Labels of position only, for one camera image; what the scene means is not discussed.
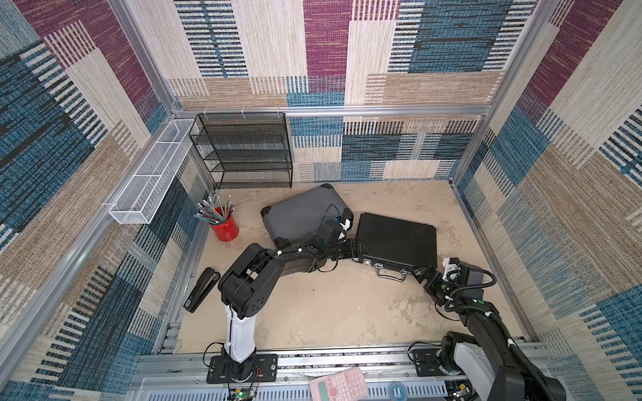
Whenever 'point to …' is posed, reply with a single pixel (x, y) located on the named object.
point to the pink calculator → (347, 386)
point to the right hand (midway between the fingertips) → (418, 280)
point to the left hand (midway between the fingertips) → (365, 249)
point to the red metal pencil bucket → (227, 230)
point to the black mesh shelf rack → (245, 150)
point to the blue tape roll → (397, 392)
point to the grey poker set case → (303, 215)
